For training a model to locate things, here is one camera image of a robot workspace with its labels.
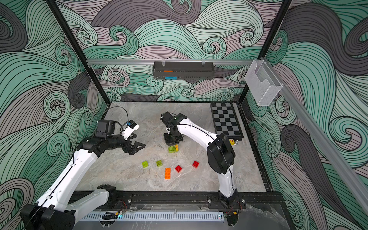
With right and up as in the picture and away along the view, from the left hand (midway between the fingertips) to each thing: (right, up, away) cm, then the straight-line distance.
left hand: (138, 139), depth 74 cm
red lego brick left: (+21, -19, +9) cm, 30 cm away
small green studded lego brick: (0, -18, +11) cm, 21 cm away
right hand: (+17, -5, +10) cm, 20 cm away
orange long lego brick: (+15, -22, +8) cm, 27 cm away
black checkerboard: (+56, +8, +29) cm, 64 cm away
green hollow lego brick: (+9, -17, +11) cm, 22 cm away
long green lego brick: (+17, -8, +11) cm, 22 cm away
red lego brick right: (+32, -17, +11) cm, 38 cm away
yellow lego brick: (+20, -8, +13) cm, 25 cm away
